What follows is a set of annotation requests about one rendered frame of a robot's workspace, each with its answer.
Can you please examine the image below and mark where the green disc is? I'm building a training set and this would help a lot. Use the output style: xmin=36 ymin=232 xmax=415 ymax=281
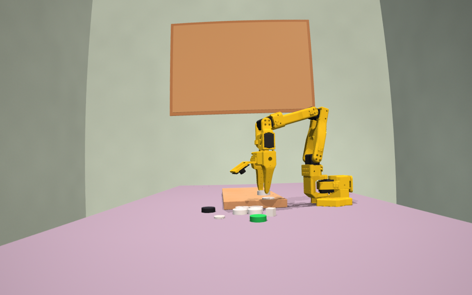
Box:
xmin=250 ymin=214 xmax=267 ymax=222

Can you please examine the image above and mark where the black disc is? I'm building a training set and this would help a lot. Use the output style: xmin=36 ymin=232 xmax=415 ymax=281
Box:
xmin=202 ymin=206 xmax=215 ymax=213

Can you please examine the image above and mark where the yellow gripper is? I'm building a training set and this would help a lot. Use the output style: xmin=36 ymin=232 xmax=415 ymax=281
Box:
xmin=230 ymin=150 xmax=276 ymax=194

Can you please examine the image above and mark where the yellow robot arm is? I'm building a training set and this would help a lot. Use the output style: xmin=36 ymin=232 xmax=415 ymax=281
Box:
xmin=254 ymin=107 xmax=352 ymax=207

